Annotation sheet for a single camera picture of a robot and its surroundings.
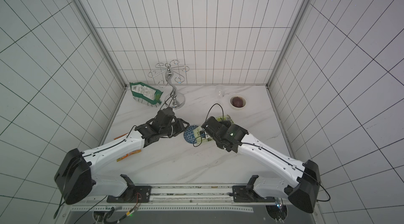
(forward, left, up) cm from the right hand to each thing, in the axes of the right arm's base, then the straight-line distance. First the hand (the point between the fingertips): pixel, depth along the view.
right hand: (222, 122), depth 76 cm
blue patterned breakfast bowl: (+1, +19, -19) cm, 26 cm away
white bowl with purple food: (+25, -11, -15) cm, 32 cm away
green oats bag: (-10, +10, +4) cm, 14 cm away
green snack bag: (+24, +49, -9) cm, 56 cm away
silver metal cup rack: (+28, +32, -19) cm, 46 cm away
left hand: (-1, +19, -7) cm, 20 cm away
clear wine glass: (+27, +1, -5) cm, 28 cm away
